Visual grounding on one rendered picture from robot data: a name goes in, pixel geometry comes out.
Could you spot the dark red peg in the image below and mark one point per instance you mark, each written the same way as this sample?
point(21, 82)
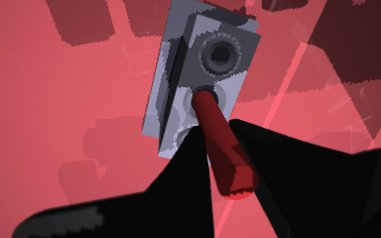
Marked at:
point(234, 175)

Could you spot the grey flat base plate with two pins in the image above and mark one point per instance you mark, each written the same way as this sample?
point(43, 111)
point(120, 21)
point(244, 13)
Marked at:
point(170, 48)

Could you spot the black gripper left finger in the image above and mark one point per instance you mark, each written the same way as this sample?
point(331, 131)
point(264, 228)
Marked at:
point(177, 204)

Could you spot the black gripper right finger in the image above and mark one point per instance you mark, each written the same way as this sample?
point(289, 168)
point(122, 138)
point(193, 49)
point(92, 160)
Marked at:
point(311, 191)

